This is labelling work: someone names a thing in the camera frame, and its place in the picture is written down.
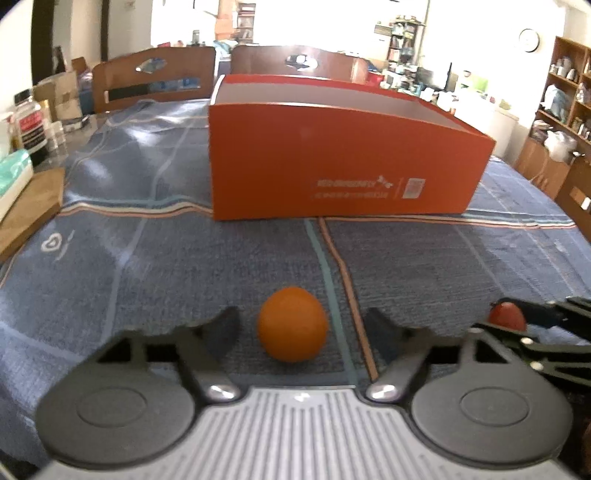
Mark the wooden shelf unit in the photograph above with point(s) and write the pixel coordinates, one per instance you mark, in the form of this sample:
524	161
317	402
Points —
572	92

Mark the orange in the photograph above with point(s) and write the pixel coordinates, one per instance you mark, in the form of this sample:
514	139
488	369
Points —
293	325

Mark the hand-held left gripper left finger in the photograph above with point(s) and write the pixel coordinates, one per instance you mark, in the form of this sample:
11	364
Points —
221	330

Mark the black monitor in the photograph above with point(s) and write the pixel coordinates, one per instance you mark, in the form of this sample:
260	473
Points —
434	78

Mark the small red fruit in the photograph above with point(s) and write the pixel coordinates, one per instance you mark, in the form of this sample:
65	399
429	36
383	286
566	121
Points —
507	314

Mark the brown cardboard box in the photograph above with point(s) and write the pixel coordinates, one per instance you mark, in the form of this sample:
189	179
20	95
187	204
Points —
62	94

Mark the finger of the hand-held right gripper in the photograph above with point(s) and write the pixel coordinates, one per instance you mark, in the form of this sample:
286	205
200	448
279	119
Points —
545	355
558	310

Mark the white cabinet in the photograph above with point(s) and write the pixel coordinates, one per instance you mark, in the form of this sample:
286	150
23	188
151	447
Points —
503	134

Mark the blue checked tablecloth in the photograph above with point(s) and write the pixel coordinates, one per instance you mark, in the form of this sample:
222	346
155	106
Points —
138	240

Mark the wooden chair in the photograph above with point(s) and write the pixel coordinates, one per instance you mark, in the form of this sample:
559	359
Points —
332	64
124	78

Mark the clear bottle black cap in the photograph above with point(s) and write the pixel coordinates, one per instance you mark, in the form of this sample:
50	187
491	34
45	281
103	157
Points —
31	129

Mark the green bag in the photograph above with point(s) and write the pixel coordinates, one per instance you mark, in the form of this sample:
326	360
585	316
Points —
478	84

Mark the teal tissue pack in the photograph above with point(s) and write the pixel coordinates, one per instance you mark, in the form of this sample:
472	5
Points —
14	177

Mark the tall bookshelf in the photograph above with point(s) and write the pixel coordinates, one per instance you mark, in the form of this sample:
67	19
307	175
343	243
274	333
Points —
406	44

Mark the orange cardboard box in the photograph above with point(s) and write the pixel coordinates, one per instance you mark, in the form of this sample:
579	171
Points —
341	161

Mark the orange paper bag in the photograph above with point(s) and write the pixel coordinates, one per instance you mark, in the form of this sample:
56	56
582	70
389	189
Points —
225	28

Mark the round wall clock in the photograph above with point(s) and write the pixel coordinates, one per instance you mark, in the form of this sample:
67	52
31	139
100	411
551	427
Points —
529	40

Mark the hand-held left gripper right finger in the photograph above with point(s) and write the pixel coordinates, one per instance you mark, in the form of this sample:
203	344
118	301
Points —
383	330

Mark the small black box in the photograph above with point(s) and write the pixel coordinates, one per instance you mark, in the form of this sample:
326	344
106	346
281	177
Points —
76	123

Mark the wooden cutting board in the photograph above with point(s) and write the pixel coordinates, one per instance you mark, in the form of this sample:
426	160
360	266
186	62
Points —
32	207

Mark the white plastic bag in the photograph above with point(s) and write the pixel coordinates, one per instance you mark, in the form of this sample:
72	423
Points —
560	146

